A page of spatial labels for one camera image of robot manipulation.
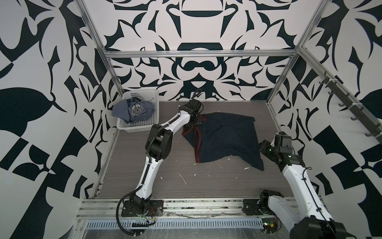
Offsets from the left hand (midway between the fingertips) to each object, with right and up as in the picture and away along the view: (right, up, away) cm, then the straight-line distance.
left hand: (197, 120), depth 102 cm
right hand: (+35, -12, -20) cm, 42 cm away
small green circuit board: (+33, -49, -31) cm, 67 cm away
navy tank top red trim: (+14, -10, -3) cm, 17 cm away
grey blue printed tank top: (-43, +7, 0) cm, 44 cm away
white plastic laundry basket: (-34, +18, +13) cm, 41 cm away
